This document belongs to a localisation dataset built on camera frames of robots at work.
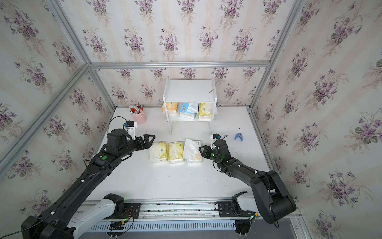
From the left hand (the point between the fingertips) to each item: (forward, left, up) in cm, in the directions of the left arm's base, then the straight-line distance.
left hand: (150, 138), depth 76 cm
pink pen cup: (+27, +15, -16) cm, 34 cm away
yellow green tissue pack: (+1, -1, -18) cm, 18 cm away
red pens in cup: (+33, +18, -13) cm, 40 cm away
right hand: (+1, -28, -14) cm, 31 cm away
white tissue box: (+1, -22, -16) cm, 27 cm away
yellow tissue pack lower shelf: (+22, -30, -2) cm, 37 cm away
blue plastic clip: (+15, -55, -19) cm, 60 cm away
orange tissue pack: (+25, -9, -3) cm, 27 cm away
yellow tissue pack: (+2, -12, -17) cm, 21 cm away
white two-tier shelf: (+25, -21, +11) cm, 35 cm away
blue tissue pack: (+21, -20, -1) cm, 29 cm away
